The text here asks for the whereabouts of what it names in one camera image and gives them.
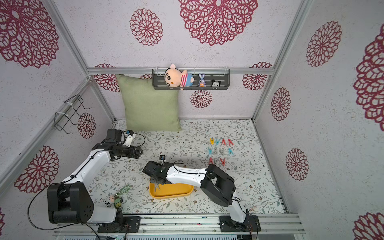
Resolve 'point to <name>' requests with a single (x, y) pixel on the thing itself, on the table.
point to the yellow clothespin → (212, 141)
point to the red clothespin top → (230, 141)
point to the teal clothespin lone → (217, 141)
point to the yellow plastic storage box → (169, 190)
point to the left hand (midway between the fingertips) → (135, 151)
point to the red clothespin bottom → (223, 162)
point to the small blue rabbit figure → (202, 83)
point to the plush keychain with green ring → (116, 200)
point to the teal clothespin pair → (210, 151)
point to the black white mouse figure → (215, 84)
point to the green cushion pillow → (147, 109)
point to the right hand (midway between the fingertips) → (153, 177)
